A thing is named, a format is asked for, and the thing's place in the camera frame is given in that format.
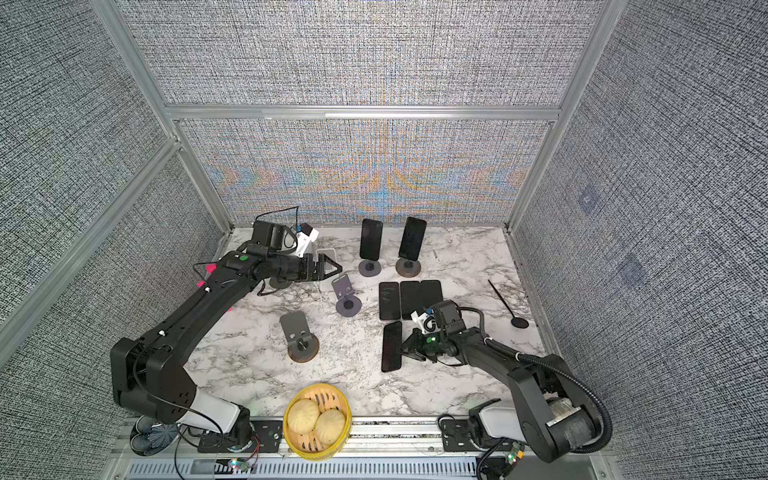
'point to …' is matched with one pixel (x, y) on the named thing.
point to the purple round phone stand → (348, 304)
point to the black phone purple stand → (411, 298)
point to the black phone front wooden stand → (432, 292)
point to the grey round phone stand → (369, 268)
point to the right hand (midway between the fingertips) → (398, 349)
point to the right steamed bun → (330, 427)
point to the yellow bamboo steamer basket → (307, 446)
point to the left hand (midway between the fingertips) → (331, 270)
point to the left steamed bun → (302, 416)
